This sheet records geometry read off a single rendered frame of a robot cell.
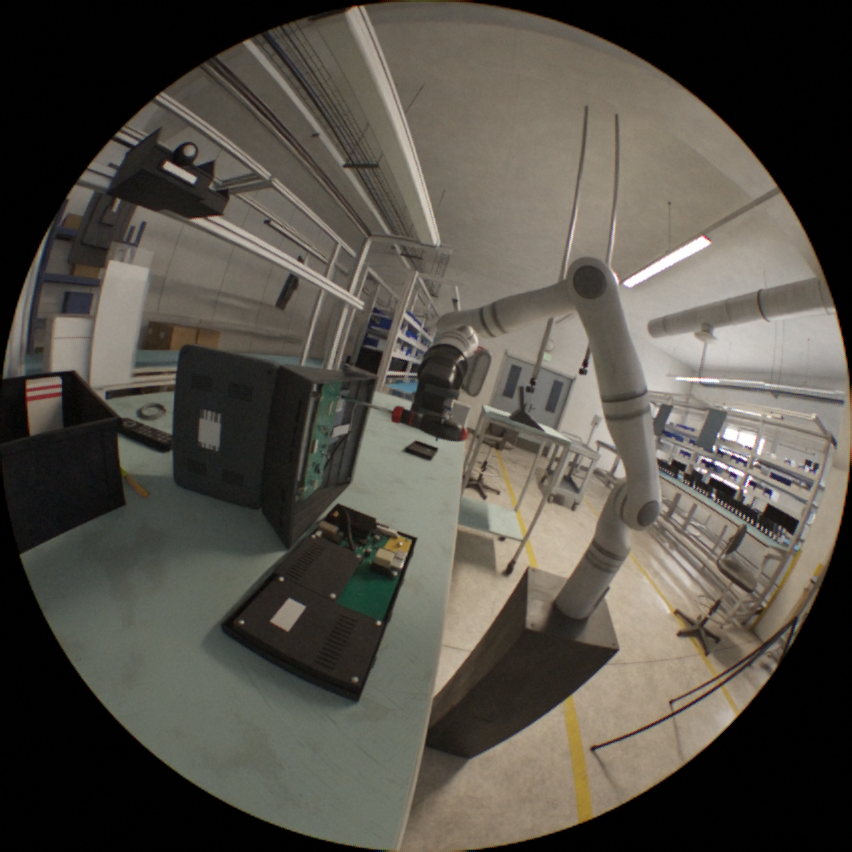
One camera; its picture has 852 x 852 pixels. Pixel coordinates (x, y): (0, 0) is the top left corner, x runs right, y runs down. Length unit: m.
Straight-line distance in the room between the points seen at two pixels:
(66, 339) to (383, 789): 0.73
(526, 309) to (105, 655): 0.72
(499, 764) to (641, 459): 1.26
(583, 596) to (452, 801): 0.97
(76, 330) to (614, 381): 0.95
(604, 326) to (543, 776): 1.55
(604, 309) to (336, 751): 0.59
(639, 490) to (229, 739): 0.62
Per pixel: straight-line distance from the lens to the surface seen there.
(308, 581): 0.31
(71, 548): 0.41
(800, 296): 3.75
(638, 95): 2.38
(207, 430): 0.42
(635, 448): 0.53
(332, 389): 0.36
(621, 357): 0.50
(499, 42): 2.31
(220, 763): 0.26
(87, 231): 2.03
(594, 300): 0.49
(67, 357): 0.68
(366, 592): 0.33
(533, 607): 0.68
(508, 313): 0.56
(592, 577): 0.66
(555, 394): 7.26
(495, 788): 1.41
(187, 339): 3.90
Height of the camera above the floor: 1.25
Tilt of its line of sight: 12 degrees down
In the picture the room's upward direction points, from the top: 17 degrees clockwise
